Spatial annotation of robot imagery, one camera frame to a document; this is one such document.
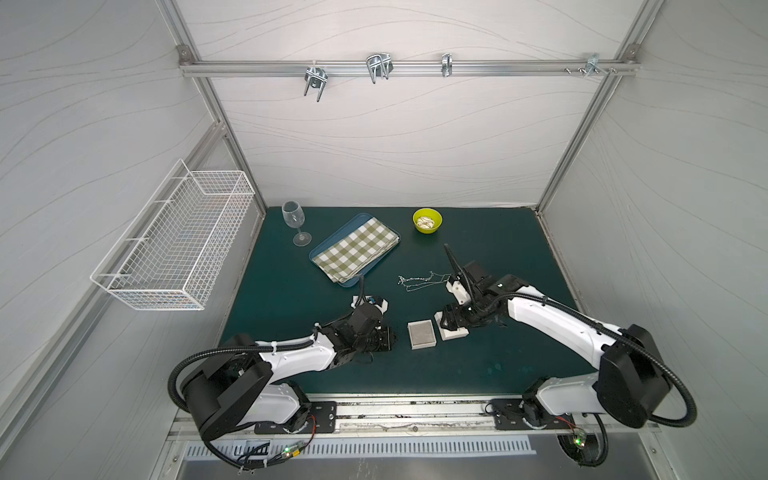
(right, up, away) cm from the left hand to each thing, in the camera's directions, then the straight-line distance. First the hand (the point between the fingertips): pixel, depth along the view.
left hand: (401, 341), depth 83 cm
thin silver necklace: (+3, +12, +16) cm, 20 cm away
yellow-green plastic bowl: (+14, +39, +32) cm, 52 cm away
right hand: (+14, +6, 0) cm, 15 cm away
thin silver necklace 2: (+6, +14, +16) cm, 22 cm away
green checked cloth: (-16, +23, +23) cm, 37 cm away
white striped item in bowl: (+10, +35, +29) cm, 47 cm away
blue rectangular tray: (-20, +32, +29) cm, 48 cm away
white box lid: (+12, +3, -4) cm, 13 cm away
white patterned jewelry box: (+6, +1, +3) cm, 7 cm away
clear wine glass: (-37, +36, +19) cm, 55 cm away
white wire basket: (-55, +24, -16) cm, 62 cm away
